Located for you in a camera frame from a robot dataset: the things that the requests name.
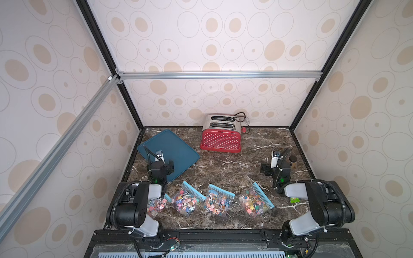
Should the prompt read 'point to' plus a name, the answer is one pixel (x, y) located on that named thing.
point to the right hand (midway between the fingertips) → (277, 161)
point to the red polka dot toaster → (221, 133)
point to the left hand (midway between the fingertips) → (165, 158)
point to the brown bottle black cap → (293, 158)
